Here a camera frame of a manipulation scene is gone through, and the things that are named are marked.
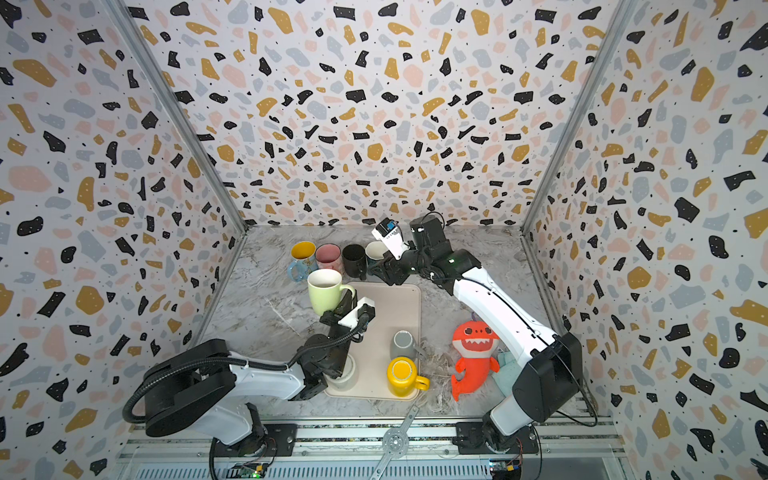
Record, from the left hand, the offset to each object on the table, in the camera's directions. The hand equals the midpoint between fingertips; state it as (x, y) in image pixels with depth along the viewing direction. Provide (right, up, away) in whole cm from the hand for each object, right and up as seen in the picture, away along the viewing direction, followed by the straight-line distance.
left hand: (348, 287), depth 75 cm
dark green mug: (+4, +9, +28) cm, 30 cm away
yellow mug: (+14, -23, 0) cm, 27 cm away
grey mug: (+14, -16, +5) cm, 21 cm away
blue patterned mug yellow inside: (-19, +6, +23) cm, 30 cm away
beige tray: (+9, -22, +12) cm, 27 cm away
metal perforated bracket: (+12, -39, -1) cm, 40 cm away
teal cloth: (+44, -25, +10) cm, 52 cm away
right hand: (+6, +8, -1) cm, 10 cm away
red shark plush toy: (+34, -15, +7) cm, 38 cm away
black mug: (-3, +6, +26) cm, 27 cm away
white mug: (0, -24, +2) cm, 24 cm away
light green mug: (-5, 0, -4) cm, 6 cm away
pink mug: (-12, +8, +26) cm, 29 cm away
